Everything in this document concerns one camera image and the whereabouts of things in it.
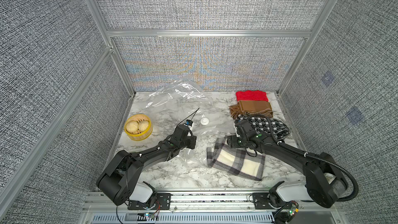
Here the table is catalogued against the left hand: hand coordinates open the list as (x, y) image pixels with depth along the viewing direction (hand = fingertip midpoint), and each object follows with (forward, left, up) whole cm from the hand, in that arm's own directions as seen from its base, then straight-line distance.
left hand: (198, 136), depth 88 cm
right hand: (-1, -20, +1) cm, 20 cm away
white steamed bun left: (+10, +40, -2) cm, 41 cm away
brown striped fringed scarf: (+23, -33, -3) cm, 41 cm away
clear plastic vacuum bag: (+32, +7, -6) cm, 34 cm away
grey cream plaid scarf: (-14, -20, -1) cm, 24 cm away
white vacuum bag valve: (+13, -5, -4) cm, 14 cm away
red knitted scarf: (+38, -43, -8) cm, 58 cm away
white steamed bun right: (+10, +33, -1) cm, 35 cm away
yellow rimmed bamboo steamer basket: (+4, +35, -3) cm, 35 cm away
